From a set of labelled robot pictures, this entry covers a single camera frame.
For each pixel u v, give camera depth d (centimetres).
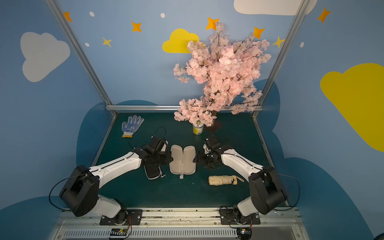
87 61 89
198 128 104
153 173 86
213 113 82
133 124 114
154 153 68
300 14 71
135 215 75
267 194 44
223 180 84
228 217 75
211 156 65
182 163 88
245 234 73
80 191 43
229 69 58
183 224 74
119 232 73
